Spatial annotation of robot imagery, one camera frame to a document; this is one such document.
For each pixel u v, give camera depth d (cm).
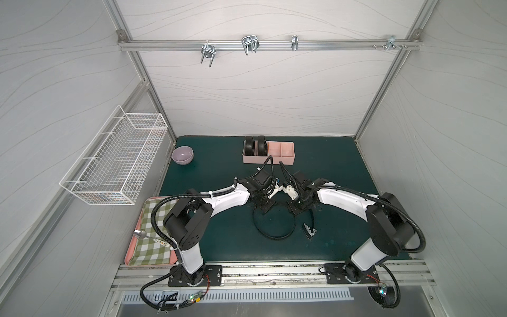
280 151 115
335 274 73
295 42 78
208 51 79
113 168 68
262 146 101
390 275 72
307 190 66
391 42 76
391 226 45
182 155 108
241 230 83
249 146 101
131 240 81
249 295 70
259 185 70
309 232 80
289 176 73
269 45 79
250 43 77
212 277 73
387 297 71
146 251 78
